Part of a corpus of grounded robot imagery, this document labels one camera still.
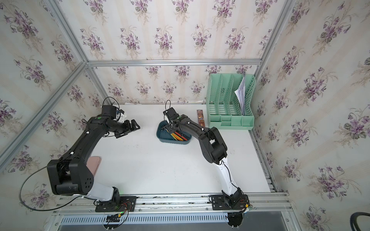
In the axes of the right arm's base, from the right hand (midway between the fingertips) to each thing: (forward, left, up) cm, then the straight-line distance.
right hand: (173, 126), depth 99 cm
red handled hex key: (-6, -5, -3) cm, 9 cm away
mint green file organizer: (+25, -40, -6) cm, 48 cm away
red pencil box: (+13, -20, -5) cm, 24 cm away
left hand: (-11, +21, +11) cm, 26 cm away
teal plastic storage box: (-5, +6, -7) cm, 10 cm away
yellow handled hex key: (-6, -3, -4) cm, 8 cm away
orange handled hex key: (-7, -2, -4) cm, 8 cm away
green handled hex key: (-7, -1, -4) cm, 8 cm away
